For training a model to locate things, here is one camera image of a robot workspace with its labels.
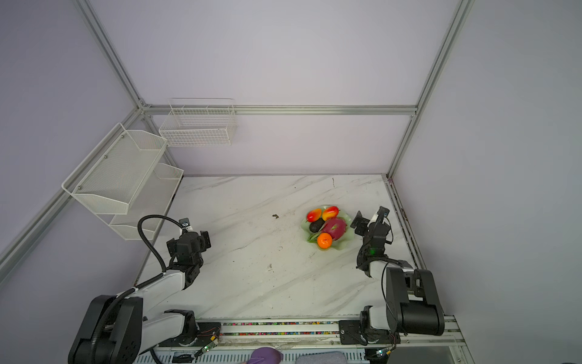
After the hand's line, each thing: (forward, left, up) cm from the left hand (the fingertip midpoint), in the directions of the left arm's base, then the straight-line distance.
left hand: (187, 236), depth 87 cm
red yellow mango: (+13, -58, -1) cm, 59 cm away
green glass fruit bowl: (0, -61, -6) cm, 61 cm away
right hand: (+8, -72, +5) cm, 73 cm away
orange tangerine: (-1, -54, -1) cm, 54 cm away
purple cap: (-37, -34, -8) cm, 51 cm away
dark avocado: (+7, -51, -3) cm, 52 cm away
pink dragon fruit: (+5, -59, 0) cm, 60 cm away
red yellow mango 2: (+11, -51, 0) cm, 52 cm away
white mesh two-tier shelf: (+11, +18, +21) cm, 30 cm away
